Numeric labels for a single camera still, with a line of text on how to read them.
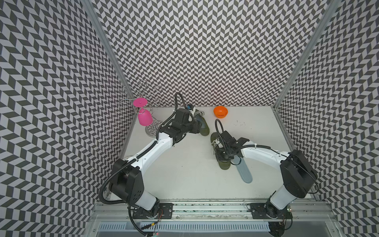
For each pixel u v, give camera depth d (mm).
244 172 865
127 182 418
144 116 861
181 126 628
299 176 448
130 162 433
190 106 724
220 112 1116
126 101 1087
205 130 992
